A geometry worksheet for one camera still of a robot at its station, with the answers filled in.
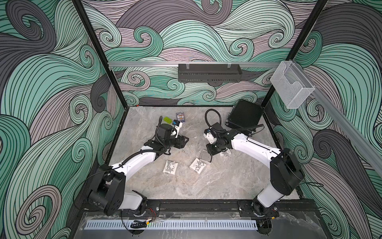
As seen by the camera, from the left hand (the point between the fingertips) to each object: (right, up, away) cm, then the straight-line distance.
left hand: (185, 136), depth 84 cm
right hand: (+14, -9, +2) cm, 17 cm away
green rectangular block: (-14, +9, +27) cm, 31 cm away
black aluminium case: (+45, +12, +28) cm, 55 cm away
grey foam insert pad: (+27, -11, +8) cm, 30 cm away
